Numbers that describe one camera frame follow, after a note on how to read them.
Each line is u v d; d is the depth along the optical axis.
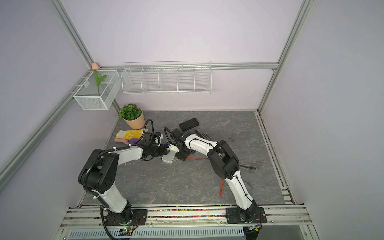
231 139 1.04
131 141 1.01
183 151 0.80
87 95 0.88
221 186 0.81
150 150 0.77
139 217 0.74
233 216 0.70
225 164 0.55
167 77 0.99
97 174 0.48
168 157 0.93
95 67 0.89
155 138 0.83
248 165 0.88
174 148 0.86
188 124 1.12
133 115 1.02
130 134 1.06
